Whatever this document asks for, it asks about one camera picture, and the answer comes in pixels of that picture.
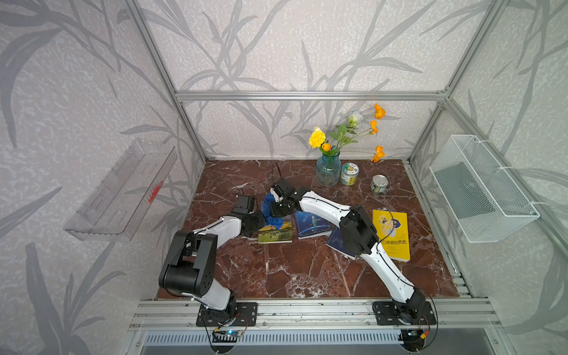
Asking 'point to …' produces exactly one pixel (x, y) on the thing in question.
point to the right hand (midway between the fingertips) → (270, 213)
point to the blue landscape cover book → (268, 234)
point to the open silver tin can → (379, 184)
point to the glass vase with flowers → (328, 168)
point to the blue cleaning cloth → (265, 207)
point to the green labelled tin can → (349, 173)
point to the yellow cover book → (393, 231)
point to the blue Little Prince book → (311, 225)
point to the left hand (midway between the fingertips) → (264, 220)
